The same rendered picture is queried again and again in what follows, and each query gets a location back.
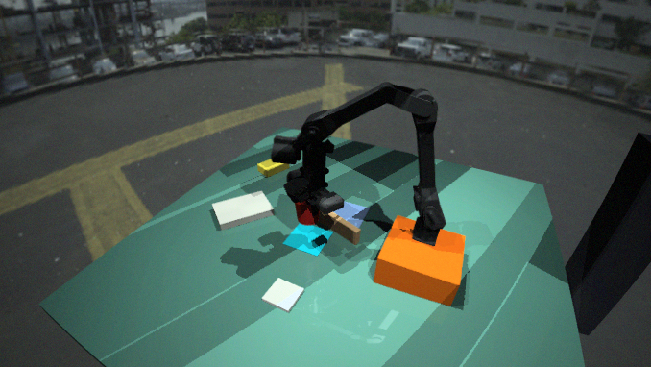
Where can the yellow rectangular block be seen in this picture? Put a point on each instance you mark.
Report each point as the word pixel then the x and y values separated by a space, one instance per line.
pixel 269 168

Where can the white flat square tile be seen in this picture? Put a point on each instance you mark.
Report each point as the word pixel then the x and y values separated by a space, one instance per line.
pixel 283 295

